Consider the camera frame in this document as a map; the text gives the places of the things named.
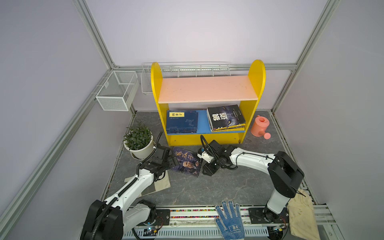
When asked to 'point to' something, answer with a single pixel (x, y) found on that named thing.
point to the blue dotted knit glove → (234, 228)
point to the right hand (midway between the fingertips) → (206, 170)
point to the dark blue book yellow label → (182, 121)
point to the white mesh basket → (118, 93)
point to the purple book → (189, 162)
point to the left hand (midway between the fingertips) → (171, 162)
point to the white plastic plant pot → (144, 153)
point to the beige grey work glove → (155, 186)
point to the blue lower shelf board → (203, 126)
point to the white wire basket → (183, 69)
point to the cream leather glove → (303, 222)
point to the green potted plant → (137, 136)
